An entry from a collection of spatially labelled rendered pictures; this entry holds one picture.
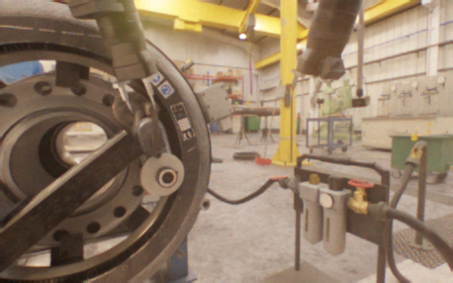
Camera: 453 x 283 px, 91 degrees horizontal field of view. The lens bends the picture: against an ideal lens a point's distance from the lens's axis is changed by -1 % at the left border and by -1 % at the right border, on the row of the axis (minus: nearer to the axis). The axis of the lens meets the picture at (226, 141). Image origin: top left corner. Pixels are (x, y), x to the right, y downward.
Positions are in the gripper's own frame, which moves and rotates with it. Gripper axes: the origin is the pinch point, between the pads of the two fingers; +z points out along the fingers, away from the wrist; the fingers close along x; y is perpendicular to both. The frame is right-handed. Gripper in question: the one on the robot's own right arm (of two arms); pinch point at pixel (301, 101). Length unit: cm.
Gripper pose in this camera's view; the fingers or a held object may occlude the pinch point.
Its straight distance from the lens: 54.1
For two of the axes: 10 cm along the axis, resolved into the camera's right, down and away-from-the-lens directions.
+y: 1.0, 4.6, -8.8
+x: 9.8, 0.9, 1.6
